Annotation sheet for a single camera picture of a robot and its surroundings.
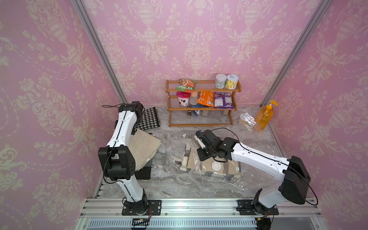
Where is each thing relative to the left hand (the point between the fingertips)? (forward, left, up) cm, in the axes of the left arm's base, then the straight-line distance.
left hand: (118, 135), depth 78 cm
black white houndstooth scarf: (+25, -10, -16) cm, 31 cm away
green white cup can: (+33, -58, +14) cm, 68 cm away
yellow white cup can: (+31, -65, +15) cm, 73 cm away
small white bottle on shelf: (+31, -42, 0) cm, 52 cm away
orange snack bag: (+32, -51, -1) cm, 61 cm away
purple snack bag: (+31, -63, -1) cm, 70 cm away
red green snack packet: (+29, -37, +13) cm, 49 cm away
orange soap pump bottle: (+20, -89, -4) cm, 91 cm away
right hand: (-6, -45, -7) cm, 46 cm away
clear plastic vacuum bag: (0, -32, -21) cm, 38 cm away
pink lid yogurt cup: (+28, -35, +3) cm, 45 cm away
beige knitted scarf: (+2, -10, -16) cm, 19 cm away
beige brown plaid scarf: (-9, -40, -14) cm, 44 cm away
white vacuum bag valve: (-11, -55, -13) cm, 57 cm away
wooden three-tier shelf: (+32, -47, -18) cm, 60 cm away
